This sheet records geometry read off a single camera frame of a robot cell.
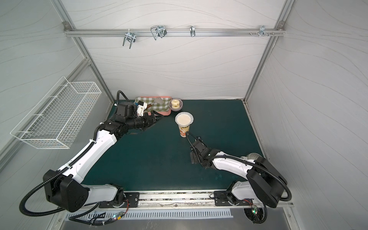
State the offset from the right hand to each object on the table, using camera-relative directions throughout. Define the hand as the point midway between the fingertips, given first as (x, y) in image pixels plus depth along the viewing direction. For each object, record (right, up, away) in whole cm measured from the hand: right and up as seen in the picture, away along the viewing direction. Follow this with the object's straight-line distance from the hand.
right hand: (199, 153), depth 88 cm
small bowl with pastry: (-17, +32, +22) cm, 42 cm away
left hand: (-22, +21, -13) cm, 33 cm away
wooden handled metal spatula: (-32, +36, +31) cm, 57 cm away
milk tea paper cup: (-10, +15, +2) cm, 18 cm away
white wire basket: (-71, +22, -21) cm, 77 cm away
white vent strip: (-26, -26, -18) cm, 41 cm away
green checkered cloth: (-33, +30, +27) cm, 52 cm away
